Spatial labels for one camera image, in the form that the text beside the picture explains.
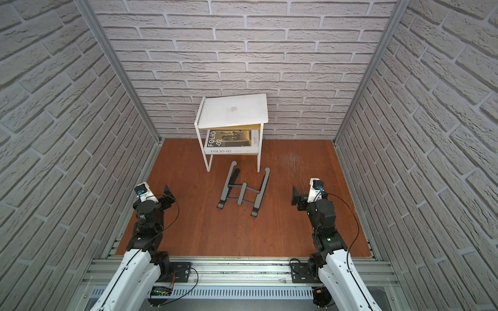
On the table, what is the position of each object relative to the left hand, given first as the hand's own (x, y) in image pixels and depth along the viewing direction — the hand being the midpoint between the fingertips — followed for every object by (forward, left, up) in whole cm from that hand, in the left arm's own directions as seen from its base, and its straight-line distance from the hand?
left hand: (153, 186), depth 79 cm
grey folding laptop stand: (+4, -36, -12) cm, 39 cm away
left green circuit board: (-35, -7, -19) cm, 40 cm away
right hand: (-1, -62, +2) cm, 62 cm away
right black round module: (-37, -67, -15) cm, 78 cm away
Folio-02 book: (+24, -32, +3) cm, 40 cm away
